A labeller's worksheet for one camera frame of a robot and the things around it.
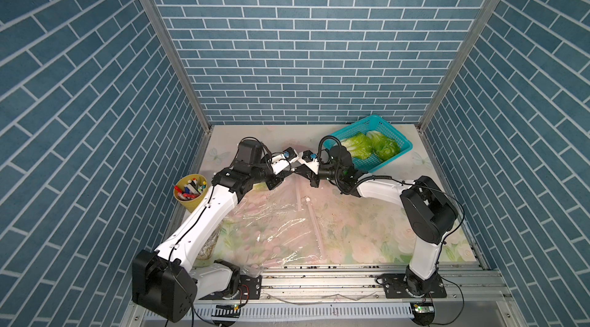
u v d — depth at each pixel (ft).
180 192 2.66
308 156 2.37
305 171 2.58
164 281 1.24
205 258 2.57
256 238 2.62
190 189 2.70
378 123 3.68
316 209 3.00
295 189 3.00
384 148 3.25
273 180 2.25
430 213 1.62
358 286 2.47
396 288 2.39
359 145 3.38
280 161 2.14
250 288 2.38
